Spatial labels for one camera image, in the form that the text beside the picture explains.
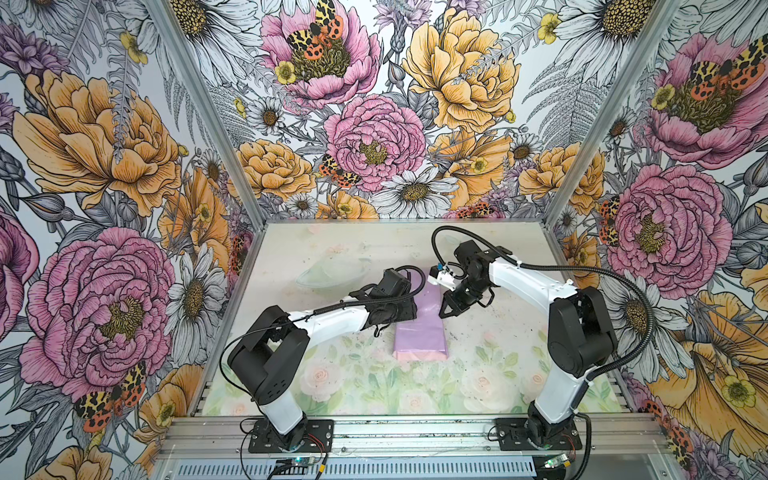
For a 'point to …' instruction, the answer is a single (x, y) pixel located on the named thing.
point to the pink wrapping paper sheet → (423, 339)
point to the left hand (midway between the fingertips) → (406, 317)
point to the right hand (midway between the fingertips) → (447, 321)
